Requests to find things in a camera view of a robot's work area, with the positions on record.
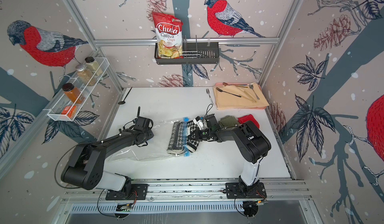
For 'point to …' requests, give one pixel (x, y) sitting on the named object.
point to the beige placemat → (241, 95)
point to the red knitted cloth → (243, 119)
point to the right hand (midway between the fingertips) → (189, 137)
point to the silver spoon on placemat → (251, 86)
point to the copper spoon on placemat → (225, 84)
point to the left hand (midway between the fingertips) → (152, 131)
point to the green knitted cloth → (228, 121)
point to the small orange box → (69, 111)
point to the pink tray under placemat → (221, 83)
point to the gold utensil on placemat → (253, 100)
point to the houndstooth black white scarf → (183, 138)
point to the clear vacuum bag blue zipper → (157, 147)
